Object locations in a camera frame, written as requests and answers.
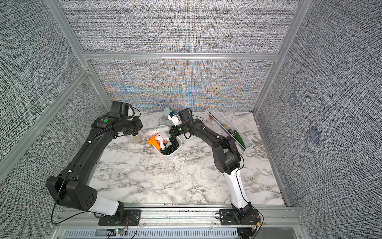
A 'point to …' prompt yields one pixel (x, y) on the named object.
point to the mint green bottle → (166, 112)
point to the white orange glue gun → (162, 141)
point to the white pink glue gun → (163, 130)
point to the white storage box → (170, 156)
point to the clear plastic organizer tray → (220, 122)
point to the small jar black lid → (136, 137)
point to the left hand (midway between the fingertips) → (145, 123)
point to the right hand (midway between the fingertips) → (169, 127)
